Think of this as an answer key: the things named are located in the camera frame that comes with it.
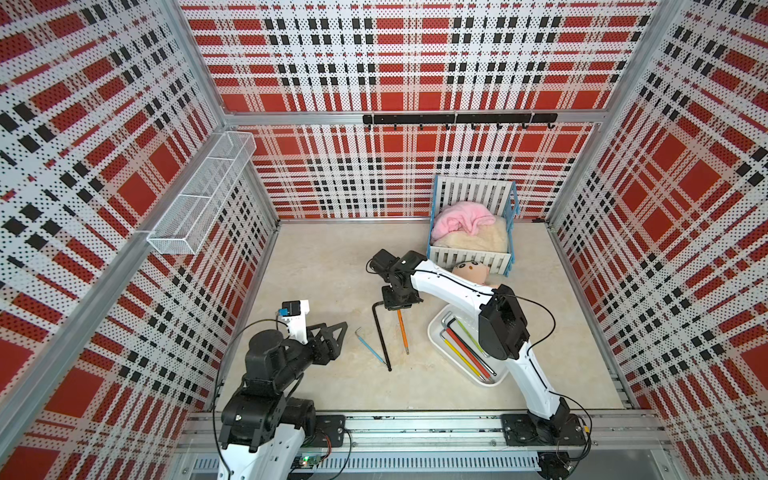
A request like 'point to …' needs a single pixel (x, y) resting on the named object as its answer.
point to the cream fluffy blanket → (491, 237)
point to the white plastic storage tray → (456, 334)
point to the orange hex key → (403, 331)
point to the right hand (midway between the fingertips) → (401, 303)
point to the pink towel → (459, 215)
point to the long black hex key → (381, 335)
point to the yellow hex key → (460, 356)
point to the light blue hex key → (368, 347)
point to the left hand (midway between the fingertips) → (341, 326)
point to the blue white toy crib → (499, 196)
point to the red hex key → (469, 353)
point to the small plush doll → (472, 270)
